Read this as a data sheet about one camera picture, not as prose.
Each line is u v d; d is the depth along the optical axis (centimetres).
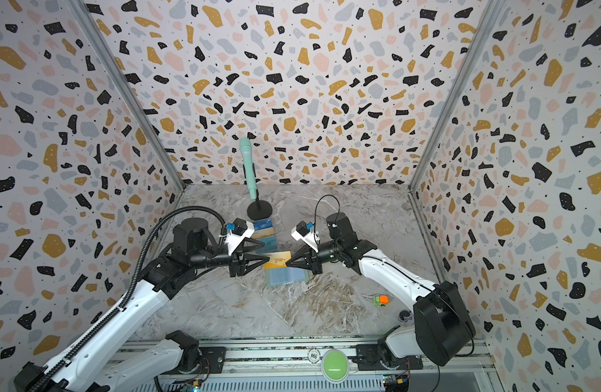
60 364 38
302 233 66
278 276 90
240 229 57
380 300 84
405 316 80
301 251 71
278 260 71
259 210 110
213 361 73
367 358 74
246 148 90
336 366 72
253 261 62
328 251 68
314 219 66
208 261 58
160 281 49
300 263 71
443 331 42
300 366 73
